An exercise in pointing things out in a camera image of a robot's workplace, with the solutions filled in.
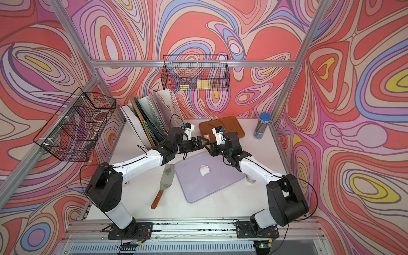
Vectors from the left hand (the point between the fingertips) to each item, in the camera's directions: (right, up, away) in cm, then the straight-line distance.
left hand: (207, 143), depth 81 cm
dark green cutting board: (-27, +4, +9) cm, 29 cm away
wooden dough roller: (0, +3, +3) cm, 4 cm away
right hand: (0, -3, +4) cm, 5 cm away
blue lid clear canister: (+35, +14, +14) cm, 40 cm away
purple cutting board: (-6, -25, +8) cm, 27 cm away
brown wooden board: (-32, +11, -4) cm, 34 cm away
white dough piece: (-1, -16, +12) cm, 20 cm away
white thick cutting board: (-39, +9, +3) cm, 40 cm away
